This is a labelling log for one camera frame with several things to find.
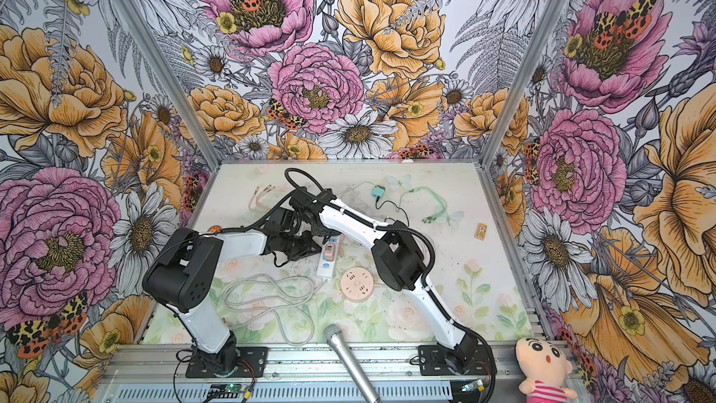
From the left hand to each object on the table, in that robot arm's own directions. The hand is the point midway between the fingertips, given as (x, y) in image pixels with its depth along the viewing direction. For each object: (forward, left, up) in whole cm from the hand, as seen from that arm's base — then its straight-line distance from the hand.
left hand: (320, 255), depth 94 cm
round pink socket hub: (-11, -12, +2) cm, 17 cm away
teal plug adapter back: (+28, -21, -1) cm, 35 cm away
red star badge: (+12, +39, -2) cm, 41 cm away
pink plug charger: (-2, -4, +6) cm, 8 cm away
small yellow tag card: (+8, -55, 0) cm, 56 cm away
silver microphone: (-24, -6, +4) cm, 26 cm away
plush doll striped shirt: (-33, -57, +7) cm, 66 cm away
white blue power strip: (-5, -3, +2) cm, 6 cm away
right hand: (+5, -5, +4) cm, 8 cm away
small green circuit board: (-35, +19, -1) cm, 40 cm away
